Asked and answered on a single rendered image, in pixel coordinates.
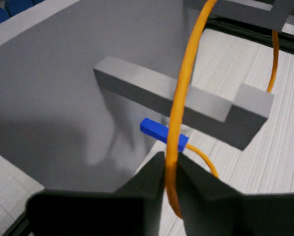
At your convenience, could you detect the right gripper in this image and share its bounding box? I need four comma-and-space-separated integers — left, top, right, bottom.
255, 0, 275, 5

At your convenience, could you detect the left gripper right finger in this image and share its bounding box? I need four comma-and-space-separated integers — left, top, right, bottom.
175, 151, 294, 236

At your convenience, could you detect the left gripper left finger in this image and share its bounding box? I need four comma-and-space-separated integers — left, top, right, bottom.
25, 151, 166, 236

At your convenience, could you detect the orange cable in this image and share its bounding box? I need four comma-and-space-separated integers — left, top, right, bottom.
165, 0, 279, 220

